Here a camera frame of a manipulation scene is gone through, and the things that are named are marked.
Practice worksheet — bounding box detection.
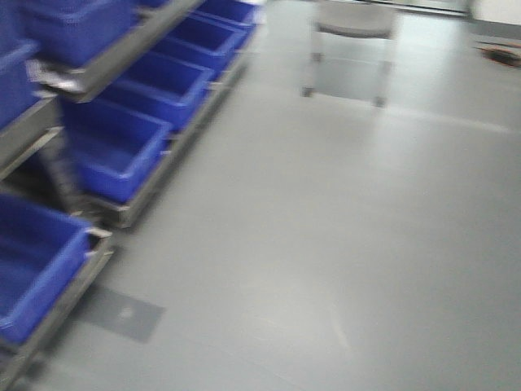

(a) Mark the row of blue bins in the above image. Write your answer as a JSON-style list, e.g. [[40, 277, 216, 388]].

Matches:
[[0, 0, 268, 204]]

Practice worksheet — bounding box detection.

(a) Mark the blue plastic bin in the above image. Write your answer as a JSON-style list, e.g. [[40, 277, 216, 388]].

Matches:
[[0, 193, 97, 345]]

